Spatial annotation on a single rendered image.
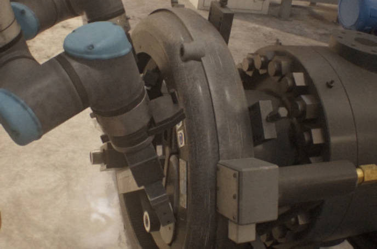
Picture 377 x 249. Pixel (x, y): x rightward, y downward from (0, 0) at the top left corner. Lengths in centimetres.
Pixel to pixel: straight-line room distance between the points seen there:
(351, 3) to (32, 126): 125
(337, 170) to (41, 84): 61
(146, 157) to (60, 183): 150
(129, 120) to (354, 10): 109
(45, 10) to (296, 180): 62
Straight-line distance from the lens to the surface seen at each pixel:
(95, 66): 75
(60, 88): 74
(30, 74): 76
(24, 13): 110
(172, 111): 85
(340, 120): 131
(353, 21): 175
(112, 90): 77
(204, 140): 105
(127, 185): 149
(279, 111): 100
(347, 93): 136
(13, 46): 84
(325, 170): 107
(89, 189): 230
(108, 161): 148
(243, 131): 106
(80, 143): 262
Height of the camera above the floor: 132
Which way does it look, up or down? 26 degrees down
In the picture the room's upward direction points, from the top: 8 degrees clockwise
